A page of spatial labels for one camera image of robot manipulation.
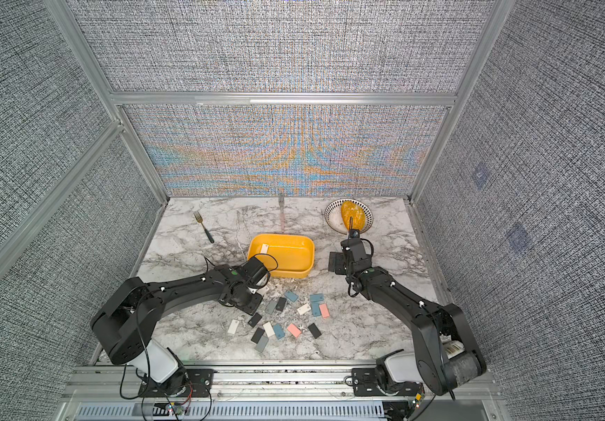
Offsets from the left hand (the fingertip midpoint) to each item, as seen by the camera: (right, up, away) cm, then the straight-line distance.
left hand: (255, 303), depth 88 cm
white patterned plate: (+29, +30, +24) cm, 48 cm away
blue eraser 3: (+9, -8, -5) cm, 12 cm away
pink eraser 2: (+13, -7, -4) cm, 16 cm away
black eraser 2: (0, -5, -3) cm, 6 cm away
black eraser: (+9, -1, 0) cm, 9 cm away
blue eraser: (+12, +2, +3) cm, 12 cm away
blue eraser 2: (+20, -2, 0) cm, 21 cm away
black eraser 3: (+2, -8, -6) cm, 10 cm away
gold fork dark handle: (-28, +29, +25) cm, 48 cm away
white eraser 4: (+5, -7, -5) cm, 10 cm away
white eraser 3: (-6, -6, -4) cm, 10 cm away
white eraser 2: (+16, -2, 0) cm, 16 cm away
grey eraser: (+5, -1, 0) cm, 6 cm away
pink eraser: (+23, -3, -1) cm, 24 cm away
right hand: (+31, +17, +2) cm, 35 cm away
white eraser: (+1, +17, +13) cm, 22 cm away
